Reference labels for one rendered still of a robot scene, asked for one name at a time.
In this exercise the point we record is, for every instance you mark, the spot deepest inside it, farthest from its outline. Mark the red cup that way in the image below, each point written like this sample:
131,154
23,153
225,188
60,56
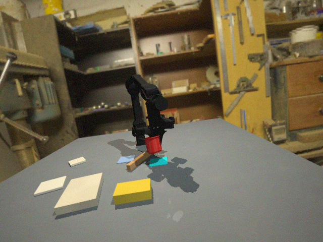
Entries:
153,144

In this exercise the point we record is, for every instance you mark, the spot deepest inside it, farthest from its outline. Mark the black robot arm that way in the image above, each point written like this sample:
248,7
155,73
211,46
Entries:
155,102

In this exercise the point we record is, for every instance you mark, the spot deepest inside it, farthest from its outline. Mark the orange flat bar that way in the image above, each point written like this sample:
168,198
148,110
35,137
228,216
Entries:
137,160

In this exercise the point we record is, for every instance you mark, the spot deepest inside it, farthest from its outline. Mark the cream square block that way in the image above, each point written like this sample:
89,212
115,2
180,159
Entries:
76,161

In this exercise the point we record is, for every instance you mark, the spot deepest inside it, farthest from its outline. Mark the yellow rectangular block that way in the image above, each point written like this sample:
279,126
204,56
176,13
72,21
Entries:
133,191

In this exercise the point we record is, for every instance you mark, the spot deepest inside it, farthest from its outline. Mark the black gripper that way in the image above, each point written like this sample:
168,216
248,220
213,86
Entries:
152,130

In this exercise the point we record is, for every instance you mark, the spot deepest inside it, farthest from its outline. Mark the cream flat rectangular slab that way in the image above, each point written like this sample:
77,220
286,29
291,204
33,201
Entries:
50,185

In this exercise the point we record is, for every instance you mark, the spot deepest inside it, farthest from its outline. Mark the cream flat rectangular block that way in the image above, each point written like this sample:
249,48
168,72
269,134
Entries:
81,193

